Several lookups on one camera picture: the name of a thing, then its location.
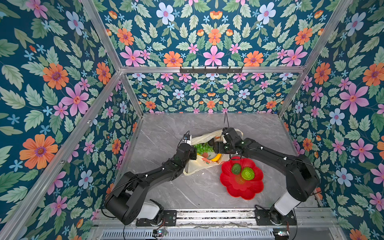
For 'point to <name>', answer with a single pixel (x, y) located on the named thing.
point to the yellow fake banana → (217, 158)
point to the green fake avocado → (236, 168)
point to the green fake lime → (247, 173)
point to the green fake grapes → (203, 148)
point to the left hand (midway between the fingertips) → (195, 142)
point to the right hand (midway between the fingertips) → (217, 146)
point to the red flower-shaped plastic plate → (235, 184)
